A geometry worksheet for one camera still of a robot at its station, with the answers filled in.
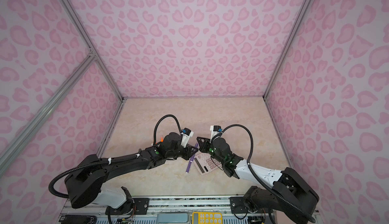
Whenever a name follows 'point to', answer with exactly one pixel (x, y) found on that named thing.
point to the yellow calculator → (206, 218)
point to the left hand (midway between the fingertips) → (198, 147)
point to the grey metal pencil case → (172, 218)
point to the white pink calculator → (206, 164)
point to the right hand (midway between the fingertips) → (197, 139)
